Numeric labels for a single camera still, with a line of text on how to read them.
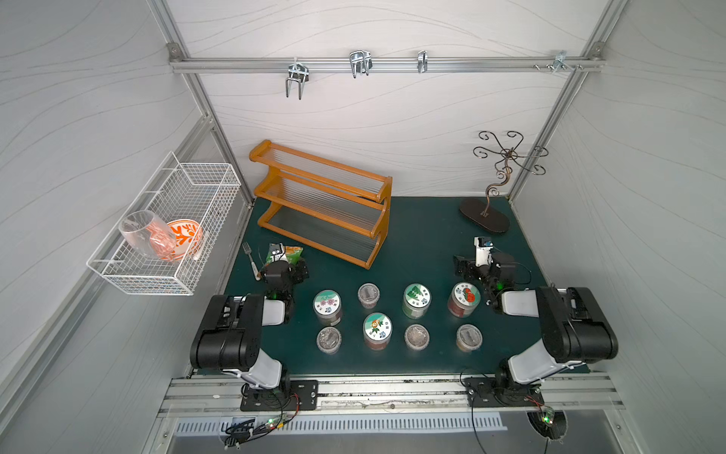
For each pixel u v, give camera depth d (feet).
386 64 2.58
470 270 2.77
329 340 2.56
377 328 2.53
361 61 2.47
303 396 2.40
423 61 2.57
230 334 1.47
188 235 2.20
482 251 2.76
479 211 3.73
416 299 2.74
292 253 3.28
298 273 2.87
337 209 3.23
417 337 2.58
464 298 2.71
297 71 2.57
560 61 2.51
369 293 2.84
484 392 2.40
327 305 2.68
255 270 3.16
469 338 2.57
